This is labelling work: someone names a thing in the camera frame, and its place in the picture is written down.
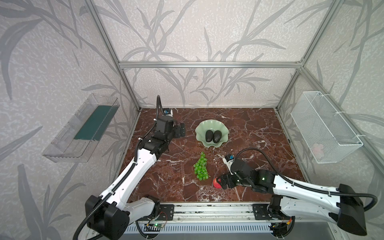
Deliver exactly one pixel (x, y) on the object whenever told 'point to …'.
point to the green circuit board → (158, 225)
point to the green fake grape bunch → (200, 168)
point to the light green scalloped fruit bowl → (213, 125)
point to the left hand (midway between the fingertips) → (177, 120)
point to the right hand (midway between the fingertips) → (221, 173)
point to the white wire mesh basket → (327, 135)
